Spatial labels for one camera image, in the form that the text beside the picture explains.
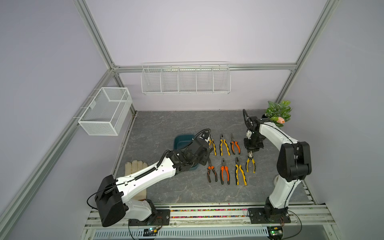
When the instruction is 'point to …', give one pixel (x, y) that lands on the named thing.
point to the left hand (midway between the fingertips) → (205, 152)
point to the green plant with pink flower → (279, 113)
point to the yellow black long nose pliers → (250, 157)
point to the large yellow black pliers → (221, 146)
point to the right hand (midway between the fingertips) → (250, 149)
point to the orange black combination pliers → (224, 167)
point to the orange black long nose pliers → (209, 167)
